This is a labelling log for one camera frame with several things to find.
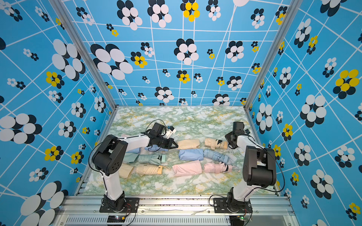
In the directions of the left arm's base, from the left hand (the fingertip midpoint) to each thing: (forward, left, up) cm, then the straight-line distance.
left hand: (179, 145), depth 92 cm
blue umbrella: (-7, -23, 0) cm, 24 cm away
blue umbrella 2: (-6, +14, +8) cm, 17 cm away
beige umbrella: (+2, -24, -1) cm, 24 cm away
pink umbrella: (-15, -25, 0) cm, 29 cm away
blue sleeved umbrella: (-6, -11, -1) cm, 12 cm away
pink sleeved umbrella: (-14, -8, -3) cm, 16 cm away
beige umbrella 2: (-15, +20, -1) cm, 25 cm away
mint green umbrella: (-9, +15, 0) cm, 18 cm away
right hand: (+7, -36, -1) cm, 37 cm away
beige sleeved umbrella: (+2, -5, -1) cm, 6 cm away
